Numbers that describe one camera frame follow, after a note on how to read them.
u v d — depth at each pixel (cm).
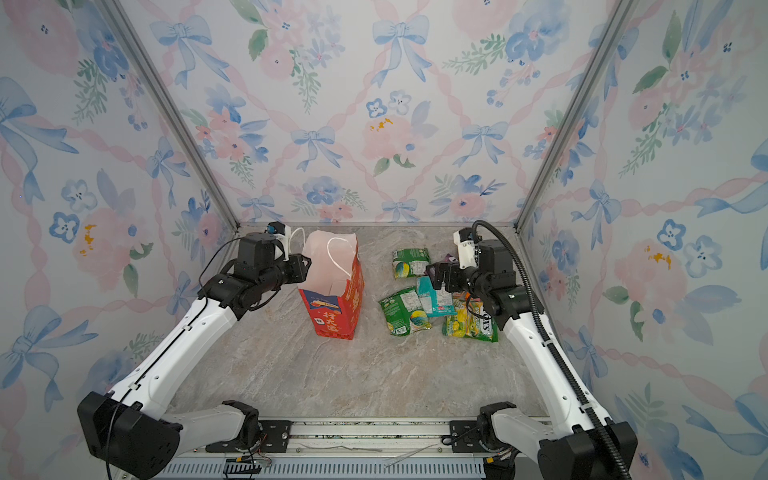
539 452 45
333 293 70
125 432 38
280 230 68
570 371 42
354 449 73
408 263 104
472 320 92
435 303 93
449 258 107
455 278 66
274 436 74
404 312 92
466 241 65
